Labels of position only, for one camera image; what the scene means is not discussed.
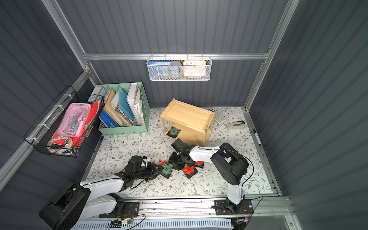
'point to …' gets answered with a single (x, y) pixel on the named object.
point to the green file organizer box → (111, 120)
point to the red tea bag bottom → (189, 171)
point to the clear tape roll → (70, 143)
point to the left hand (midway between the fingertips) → (162, 169)
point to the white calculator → (219, 118)
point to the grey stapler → (237, 125)
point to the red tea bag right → (200, 164)
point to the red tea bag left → (161, 162)
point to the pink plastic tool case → (73, 123)
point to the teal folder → (124, 104)
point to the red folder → (58, 142)
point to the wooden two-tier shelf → (196, 123)
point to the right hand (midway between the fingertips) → (169, 163)
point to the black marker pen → (257, 137)
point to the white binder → (131, 101)
